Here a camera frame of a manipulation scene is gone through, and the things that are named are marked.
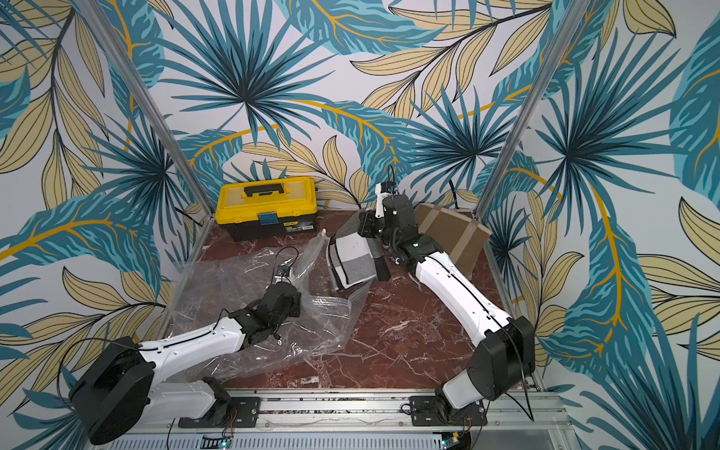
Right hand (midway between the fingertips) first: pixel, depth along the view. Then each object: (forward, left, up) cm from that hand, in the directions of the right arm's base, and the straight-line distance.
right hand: (361, 212), depth 77 cm
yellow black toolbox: (+18, +36, -15) cm, 43 cm away
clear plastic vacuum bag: (-4, +52, -29) cm, 60 cm away
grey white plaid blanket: (-6, +3, -14) cm, 15 cm away
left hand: (-12, +22, -23) cm, 34 cm away
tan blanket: (+7, -36, -22) cm, 43 cm away
